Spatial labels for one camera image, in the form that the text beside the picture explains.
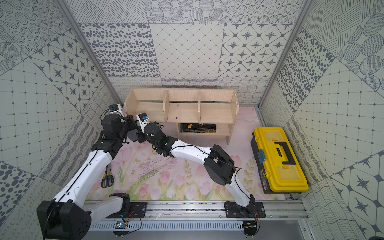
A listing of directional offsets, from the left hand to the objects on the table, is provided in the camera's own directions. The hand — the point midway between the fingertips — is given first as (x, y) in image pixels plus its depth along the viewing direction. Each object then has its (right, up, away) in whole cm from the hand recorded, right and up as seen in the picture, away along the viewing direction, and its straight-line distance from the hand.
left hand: (128, 114), depth 77 cm
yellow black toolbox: (+76, -27, -7) cm, 81 cm away
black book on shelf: (+37, -8, +13) cm, 40 cm away
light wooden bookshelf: (+47, +5, +11) cm, 49 cm away
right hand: (+5, -7, +2) cm, 9 cm away
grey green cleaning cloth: (+5, -10, -6) cm, 13 cm away
